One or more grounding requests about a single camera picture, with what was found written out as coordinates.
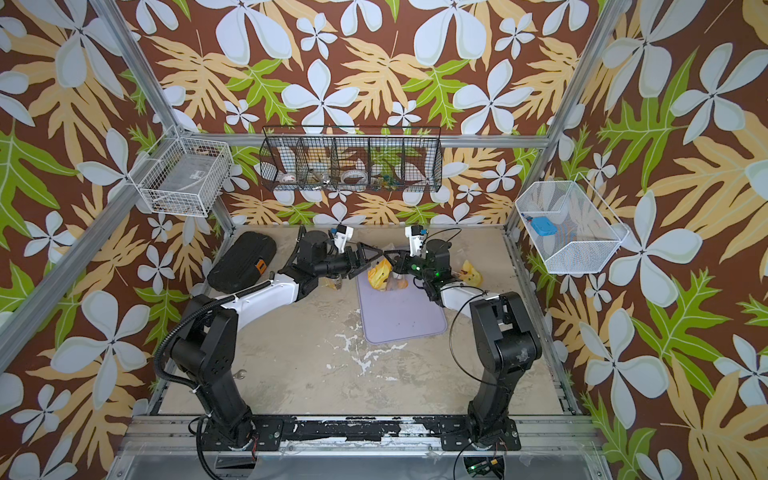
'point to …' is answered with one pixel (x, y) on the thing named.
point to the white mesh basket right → (569, 226)
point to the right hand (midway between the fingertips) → (384, 253)
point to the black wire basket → (352, 158)
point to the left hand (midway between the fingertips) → (379, 254)
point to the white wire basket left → (184, 175)
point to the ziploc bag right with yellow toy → (470, 274)
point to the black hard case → (244, 262)
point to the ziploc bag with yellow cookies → (382, 277)
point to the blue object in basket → (544, 226)
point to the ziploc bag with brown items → (335, 283)
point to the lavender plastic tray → (405, 313)
